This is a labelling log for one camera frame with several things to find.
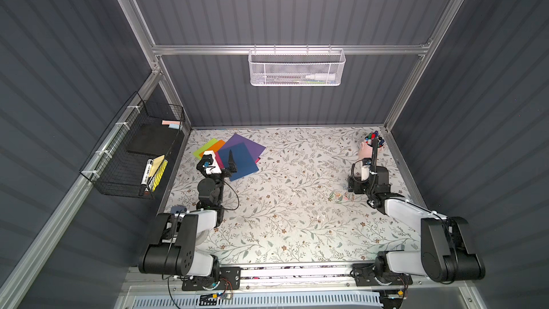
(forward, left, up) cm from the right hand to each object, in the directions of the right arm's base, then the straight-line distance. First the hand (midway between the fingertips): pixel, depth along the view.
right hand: (363, 178), depth 92 cm
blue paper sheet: (+10, +54, -5) cm, 55 cm away
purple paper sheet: (+22, +50, -7) cm, 55 cm away
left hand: (+1, +61, +17) cm, 63 cm away
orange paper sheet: (+23, +72, -7) cm, 76 cm away
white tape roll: (-25, +66, -3) cm, 71 cm away
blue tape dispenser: (-13, +81, -4) cm, 82 cm away
